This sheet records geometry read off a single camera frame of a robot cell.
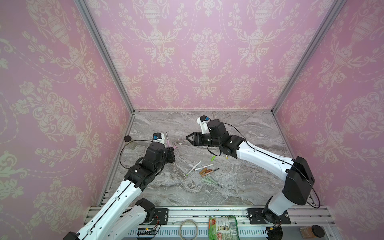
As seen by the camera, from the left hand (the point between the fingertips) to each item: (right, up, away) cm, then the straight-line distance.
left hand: (174, 149), depth 75 cm
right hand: (+7, +6, +1) cm, 9 cm away
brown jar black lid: (+60, -33, -12) cm, 70 cm away
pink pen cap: (-3, -3, +25) cm, 25 cm away
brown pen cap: (+15, -15, +15) cm, 26 cm away
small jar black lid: (-32, +4, +18) cm, 36 cm away
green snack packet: (+24, -36, -6) cm, 43 cm away
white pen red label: (+16, -14, +16) cm, 26 cm away
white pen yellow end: (+23, 0, -15) cm, 27 cm away
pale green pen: (+21, -20, +10) cm, 31 cm away
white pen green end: (+11, -13, +17) cm, 24 cm away
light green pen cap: (+22, -9, +19) cm, 30 cm away
